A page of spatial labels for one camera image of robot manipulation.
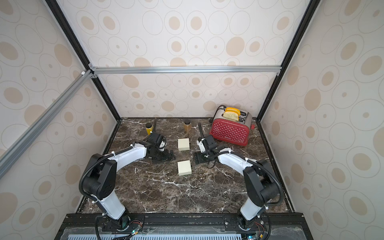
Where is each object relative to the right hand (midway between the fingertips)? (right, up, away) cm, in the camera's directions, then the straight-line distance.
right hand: (198, 159), depth 90 cm
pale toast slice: (+21, +27, +5) cm, 34 cm away
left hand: (-16, +1, +1) cm, 16 cm away
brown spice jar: (-7, +20, +16) cm, 27 cm away
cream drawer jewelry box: (-10, +8, +11) cm, 17 cm away
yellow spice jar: (-33, +19, +13) cm, 41 cm away
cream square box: (-8, -5, +1) cm, 10 cm away
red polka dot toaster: (+25, +17, +4) cm, 30 cm away
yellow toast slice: (+23, +30, +5) cm, 38 cm away
